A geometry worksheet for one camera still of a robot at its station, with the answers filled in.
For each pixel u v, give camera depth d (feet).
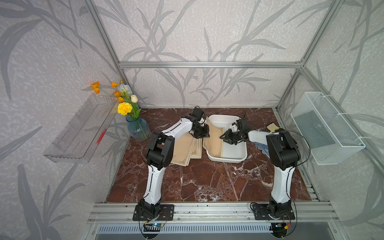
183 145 3.25
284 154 1.78
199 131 2.79
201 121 2.98
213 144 3.13
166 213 2.37
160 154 1.81
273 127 3.52
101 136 2.17
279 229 2.34
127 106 2.54
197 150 3.15
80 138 2.26
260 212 2.40
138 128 3.06
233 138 3.00
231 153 3.10
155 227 2.36
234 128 3.16
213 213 2.48
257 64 3.17
